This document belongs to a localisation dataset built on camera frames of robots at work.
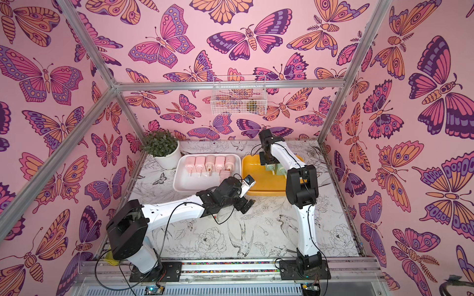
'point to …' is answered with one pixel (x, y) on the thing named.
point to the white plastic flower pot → (170, 161)
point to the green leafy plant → (158, 143)
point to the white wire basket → (239, 95)
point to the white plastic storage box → (184, 182)
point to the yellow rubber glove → (109, 258)
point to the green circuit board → (154, 290)
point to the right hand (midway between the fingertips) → (265, 161)
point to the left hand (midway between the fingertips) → (250, 193)
